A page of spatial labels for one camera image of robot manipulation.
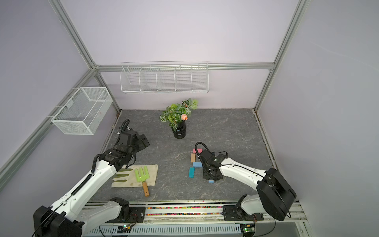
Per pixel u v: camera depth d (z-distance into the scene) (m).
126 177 0.85
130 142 0.60
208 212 0.75
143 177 0.86
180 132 1.00
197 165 0.89
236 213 0.66
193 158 0.92
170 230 1.58
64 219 0.37
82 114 0.82
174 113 0.82
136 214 0.74
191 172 0.87
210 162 0.64
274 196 0.42
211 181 0.82
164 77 1.01
